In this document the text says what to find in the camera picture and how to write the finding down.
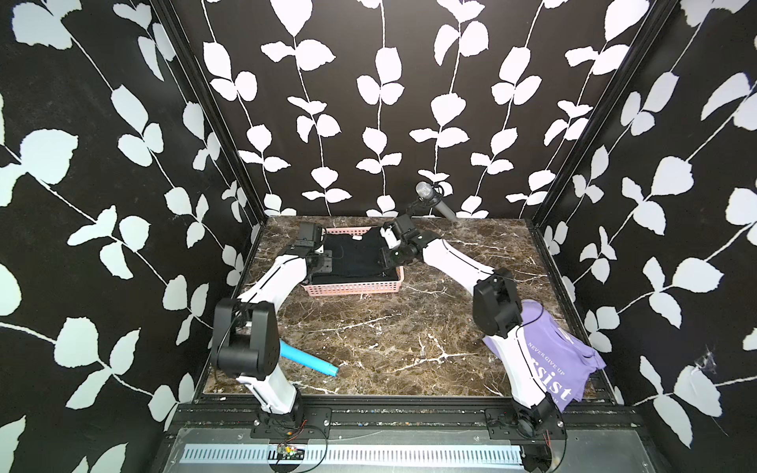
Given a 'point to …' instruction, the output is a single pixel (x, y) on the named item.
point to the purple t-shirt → (561, 361)
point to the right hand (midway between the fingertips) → (379, 255)
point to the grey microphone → (426, 190)
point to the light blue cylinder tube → (300, 357)
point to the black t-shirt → (356, 260)
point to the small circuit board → (286, 451)
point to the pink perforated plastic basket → (354, 288)
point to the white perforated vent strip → (236, 455)
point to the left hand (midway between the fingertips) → (323, 255)
